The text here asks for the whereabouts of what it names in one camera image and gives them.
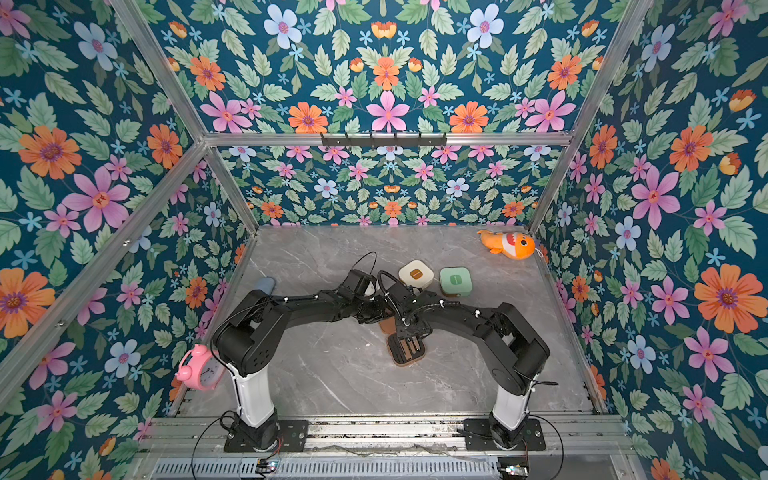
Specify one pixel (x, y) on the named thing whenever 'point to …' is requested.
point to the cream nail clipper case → (416, 274)
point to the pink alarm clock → (200, 369)
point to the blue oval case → (266, 284)
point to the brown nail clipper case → (402, 351)
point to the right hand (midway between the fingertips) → (413, 324)
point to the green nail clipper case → (456, 281)
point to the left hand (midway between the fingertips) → (397, 312)
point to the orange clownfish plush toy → (515, 245)
